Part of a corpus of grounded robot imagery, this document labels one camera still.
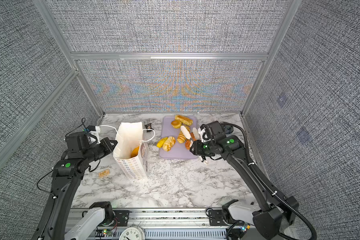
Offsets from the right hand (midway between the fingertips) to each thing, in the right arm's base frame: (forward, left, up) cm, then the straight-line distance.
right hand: (194, 148), depth 74 cm
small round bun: (+31, +10, -15) cm, 36 cm away
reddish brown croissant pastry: (+16, +2, -18) cm, 24 cm away
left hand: (+1, +37, +5) cm, 38 cm away
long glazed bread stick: (+34, +3, -17) cm, 38 cm away
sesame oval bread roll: (+8, +35, -16) cm, 39 cm away
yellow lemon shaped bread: (+14, +19, -14) cm, 28 cm away
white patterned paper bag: (+8, +34, +1) cm, 35 cm away
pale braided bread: (+14, +14, -16) cm, 25 cm away
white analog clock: (-33, +28, -17) cm, 47 cm away
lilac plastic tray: (+8, +6, +3) cm, 10 cm away
